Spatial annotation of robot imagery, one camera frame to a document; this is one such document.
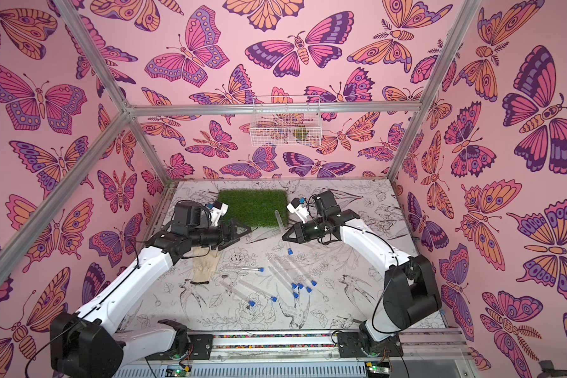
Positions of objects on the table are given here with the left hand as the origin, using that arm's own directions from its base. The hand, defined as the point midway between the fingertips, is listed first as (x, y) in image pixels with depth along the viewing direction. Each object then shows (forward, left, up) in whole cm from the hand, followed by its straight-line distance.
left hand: (247, 233), depth 76 cm
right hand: (+2, -13, -4) cm, 14 cm away
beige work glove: (0, +20, -21) cm, 30 cm away
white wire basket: (+46, -12, +12) cm, 49 cm away
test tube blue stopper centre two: (-3, -13, -21) cm, 25 cm away
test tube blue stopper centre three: (-8, -22, -22) cm, 32 cm away
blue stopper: (-3, -14, -6) cm, 15 cm away
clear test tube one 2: (-5, -10, -23) cm, 25 cm away
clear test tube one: (+6, -10, -2) cm, 12 cm away
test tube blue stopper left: (-3, -2, -21) cm, 21 cm away
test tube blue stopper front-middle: (-11, -3, -22) cm, 25 cm away
